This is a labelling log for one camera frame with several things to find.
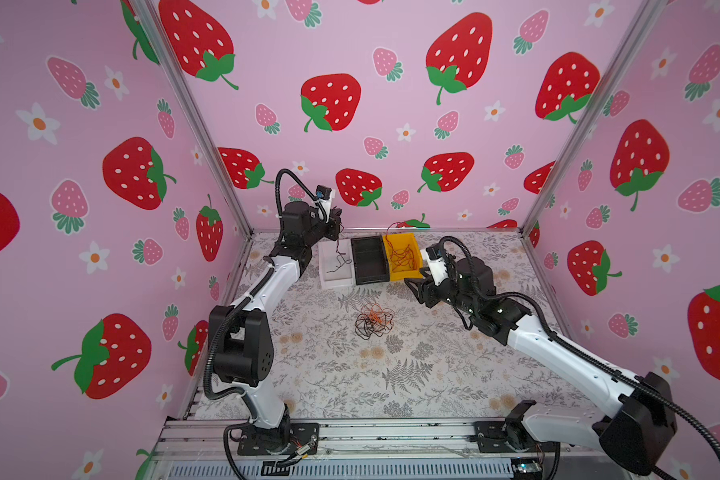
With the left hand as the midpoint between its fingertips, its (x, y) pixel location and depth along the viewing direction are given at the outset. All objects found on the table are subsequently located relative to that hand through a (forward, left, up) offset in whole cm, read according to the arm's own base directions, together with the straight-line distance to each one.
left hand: (340, 208), depth 85 cm
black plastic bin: (+5, -9, -29) cm, 31 cm away
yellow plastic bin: (+15, -20, -30) cm, 40 cm away
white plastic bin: (-4, +3, -19) cm, 20 cm away
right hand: (-20, -20, -5) cm, 29 cm away
